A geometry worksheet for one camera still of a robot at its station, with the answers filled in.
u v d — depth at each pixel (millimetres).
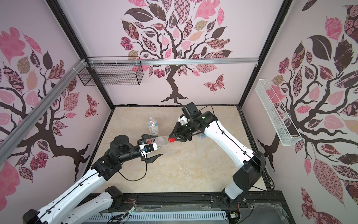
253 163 414
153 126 877
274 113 797
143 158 622
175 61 949
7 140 500
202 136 531
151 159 621
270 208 715
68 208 430
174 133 657
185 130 623
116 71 947
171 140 696
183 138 647
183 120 701
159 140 783
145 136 632
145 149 567
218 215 698
